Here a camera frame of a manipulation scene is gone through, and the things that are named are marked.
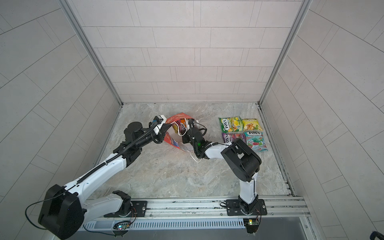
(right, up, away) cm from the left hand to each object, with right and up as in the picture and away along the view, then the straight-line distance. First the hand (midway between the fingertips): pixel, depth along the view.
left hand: (173, 123), depth 74 cm
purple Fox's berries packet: (+32, -10, +20) cm, 39 cm away
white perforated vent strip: (-29, -48, -5) cm, 56 cm away
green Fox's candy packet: (+35, -3, +27) cm, 45 cm away
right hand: (+3, -6, +18) cm, 19 cm away
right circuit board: (+37, -47, -6) cm, 60 cm away
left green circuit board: (-21, -44, -10) cm, 50 cm away
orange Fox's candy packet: (+3, -2, +17) cm, 17 cm away
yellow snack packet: (+48, -2, +24) cm, 53 cm away
